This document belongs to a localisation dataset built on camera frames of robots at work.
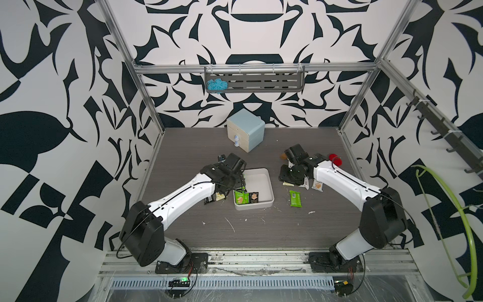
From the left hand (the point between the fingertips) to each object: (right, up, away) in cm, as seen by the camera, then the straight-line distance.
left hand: (235, 178), depth 83 cm
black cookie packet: (+9, -10, +8) cm, 15 cm away
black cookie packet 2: (-14, -11, +6) cm, 19 cm away
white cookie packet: (+35, -5, +11) cm, 37 cm away
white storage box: (+11, -3, +15) cm, 19 cm away
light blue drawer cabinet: (+7, +23, +16) cm, 29 cm away
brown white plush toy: (+19, +10, -10) cm, 24 cm away
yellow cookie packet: (-8, -10, +8) cm, 15 cm away
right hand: (+20, +1, +4) cm, 21 cm away
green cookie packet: (+28, -11, +7) cm, 31 cm away
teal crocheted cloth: (-8, +43, +8) cm, 45 cm away
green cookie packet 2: (+3, -10, +5) cm, 12 cm away
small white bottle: (0, +17, +22) cm, 28 cm away
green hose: (+65, -9, -32) cm, 73 cm away
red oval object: (+55, +7, +23) cm, 60 cm away
